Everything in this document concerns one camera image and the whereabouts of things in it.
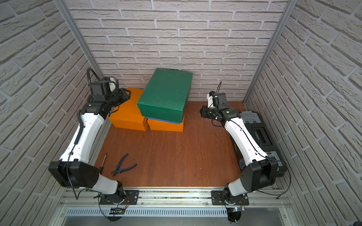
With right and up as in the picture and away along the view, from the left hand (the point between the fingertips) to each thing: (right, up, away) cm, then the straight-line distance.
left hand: (131, 88), depth 75 cm
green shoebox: (+19, -4, -1) cm, 19 cm away
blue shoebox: (+17, -19, +14) cm, 29 cm away
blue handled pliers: (-9, -48, +7) cm, 49 cm away
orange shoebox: (-10, -16, +20) cm, 28 cm away
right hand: (+40, -12, +5) cm, 42 cm away
